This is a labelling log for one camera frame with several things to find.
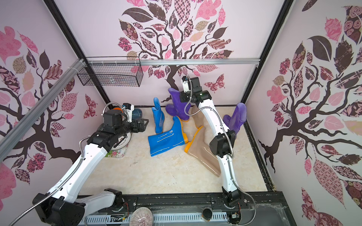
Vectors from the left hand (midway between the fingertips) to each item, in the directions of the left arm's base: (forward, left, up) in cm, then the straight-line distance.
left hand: (142, 123), depth 76 cm
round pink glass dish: (-40, -2, -24) cm, 47 cm away
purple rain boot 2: (+6, -56, -4) cm, 56 cm away
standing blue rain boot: (+10, -7, -5) cm, 13 cm away
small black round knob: (-40, -34, -16) cm, 55 cm away
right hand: (+22, -22, +3) cm, 31 cm away
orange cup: (+36, +34, -24) cm, 55 cm away
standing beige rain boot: (+17, -33, -14) cm, 40 cm away
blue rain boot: (+4, -16, -22) cm, 28 cm away
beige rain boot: (-7, -34, -23) cm, 42 cm away
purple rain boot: (+21, -19, -10) cm, 30 cm away
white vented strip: (-41, +8, -26) cm, 49 cm away
